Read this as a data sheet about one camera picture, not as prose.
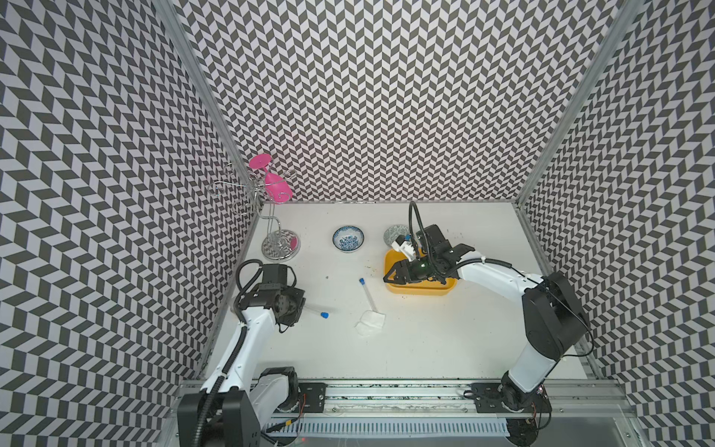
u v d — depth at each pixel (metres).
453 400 0.74
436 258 0.69
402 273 0.75
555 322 0.46
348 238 1.05
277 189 0.94
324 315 0.77
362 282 0.95
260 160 0.88
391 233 1.05
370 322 0.85
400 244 0.80
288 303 0.69
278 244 1.02
